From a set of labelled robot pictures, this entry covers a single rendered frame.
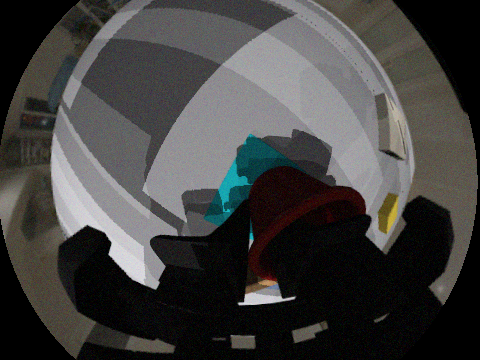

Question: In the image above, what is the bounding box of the yellow rectangular block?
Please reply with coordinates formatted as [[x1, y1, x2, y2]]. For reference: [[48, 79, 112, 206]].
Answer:
[[377, 193, 399, 235]]

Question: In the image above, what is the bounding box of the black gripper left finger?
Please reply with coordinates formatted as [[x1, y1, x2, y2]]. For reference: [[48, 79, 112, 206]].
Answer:
[[149, 199, 251, 303]]

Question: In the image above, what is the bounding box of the brown wooden beam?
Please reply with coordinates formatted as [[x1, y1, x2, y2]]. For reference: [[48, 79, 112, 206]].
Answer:
[[244, 263, 279, 295]]

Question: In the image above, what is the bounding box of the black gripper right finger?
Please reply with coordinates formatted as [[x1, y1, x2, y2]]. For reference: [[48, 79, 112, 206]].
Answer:
[[267, 213, 372, 299]]

